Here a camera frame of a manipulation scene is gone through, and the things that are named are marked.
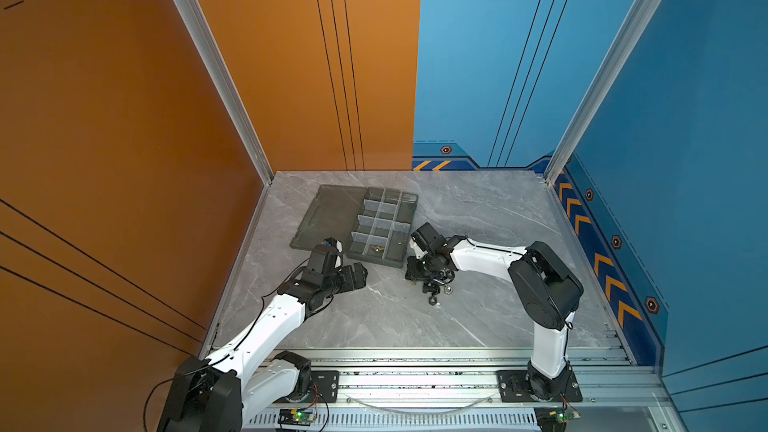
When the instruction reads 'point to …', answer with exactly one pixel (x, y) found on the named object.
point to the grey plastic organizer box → (370, 224)
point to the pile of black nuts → (432, 288)
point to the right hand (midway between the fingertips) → (405, 277)
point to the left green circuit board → (295, 417)
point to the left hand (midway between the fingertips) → (355, 271)
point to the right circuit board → (554, 418)
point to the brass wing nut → (378, 248)
